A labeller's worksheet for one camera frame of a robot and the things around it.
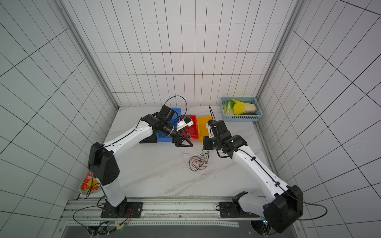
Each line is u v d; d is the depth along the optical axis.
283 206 0.37
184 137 0.68
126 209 0.70
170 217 0.72
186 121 0.70
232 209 0.70
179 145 0.68
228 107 1.10
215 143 0.63
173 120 0.71
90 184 0.79
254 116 1.06
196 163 0.88
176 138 0.68
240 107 1.09
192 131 1.06
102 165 0.45
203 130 0.98
